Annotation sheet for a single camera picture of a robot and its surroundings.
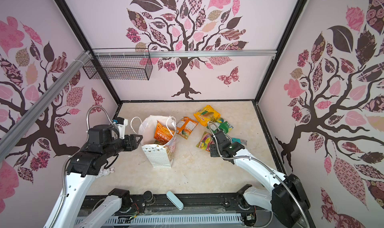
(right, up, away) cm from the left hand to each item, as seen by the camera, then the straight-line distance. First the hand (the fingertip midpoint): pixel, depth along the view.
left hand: (138, 140), depth 69 cm
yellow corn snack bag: (+35, +12, +35) cm, 51 cm away
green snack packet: (+47, +4, +30) cm, 55 cm away
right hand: (+40, -7, +16) cm, 44 cm away
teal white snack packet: (+58, -6, +25) cm, 64 cm away
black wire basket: (-25, +47, +31) cm, 62 cm away
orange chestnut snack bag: (+9, 0, +14) cm, 17 cm away
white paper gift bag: (+9, -9, +5) cm, 14 cm away
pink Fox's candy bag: (+34, -6, +25) cm, 43 cm away
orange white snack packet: (+20, +4, +31) cm, 37 cm away
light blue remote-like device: (+17, -30, +3) cm, 35 cm away
